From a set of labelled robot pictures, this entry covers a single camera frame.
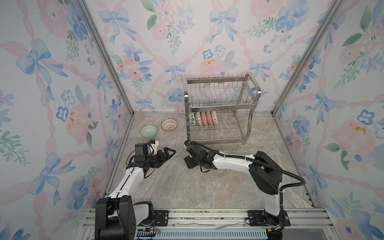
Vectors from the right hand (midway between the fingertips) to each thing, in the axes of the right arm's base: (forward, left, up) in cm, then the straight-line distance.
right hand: (188, 157), depth 91 cm
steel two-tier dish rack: (+14, -16, +28) cm, 35 cm away
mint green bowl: (+21, +29, -1) cm, 36 cm away
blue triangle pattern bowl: (+25, -6, +7) cm, 27 cm away
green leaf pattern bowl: (+25, -2, +7) cm, 26 cm away
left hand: (-2, +9, +7) cm, 12 cm away
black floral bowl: (+25, -10, +8) cm, 28 cm away
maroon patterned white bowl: (+27, +15, -2) cm, 31 cm away
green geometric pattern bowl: (+26, -17, +8) cm, 32 cm away
